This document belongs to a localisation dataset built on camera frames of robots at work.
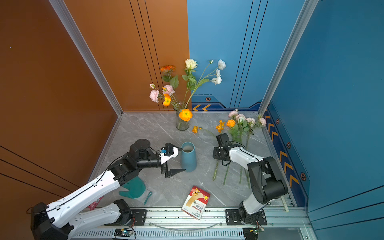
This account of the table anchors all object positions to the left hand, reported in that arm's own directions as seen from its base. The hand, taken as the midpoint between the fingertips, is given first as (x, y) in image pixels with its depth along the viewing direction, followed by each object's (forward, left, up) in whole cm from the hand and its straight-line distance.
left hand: (182, 156), depth 67 cm
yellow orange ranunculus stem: (+39, -31, -21) cm, 54 cm away
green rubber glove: (-6, +27, -26) cm, 38 cm away
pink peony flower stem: (+35, +18, +6) cm, 40 cm away
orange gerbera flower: (+49, +9, +7) cm, 51 cm away
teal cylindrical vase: (+3, -2, -12) cm, 12 cm away
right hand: (+14, -18, -23) cm, 33 cm away
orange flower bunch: (+37, -23, -23) cm, 49 cm away
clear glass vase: (+36, +5, -20) cm, 41 cm away
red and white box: (-14, -6, -21) cm, 26 cm away
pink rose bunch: (+36, -39, -20) cm, 57 cm away
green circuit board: (-26, +28, -27) cm, 47 cm away
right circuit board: (-26, -33, -27) cm, 50 cm away
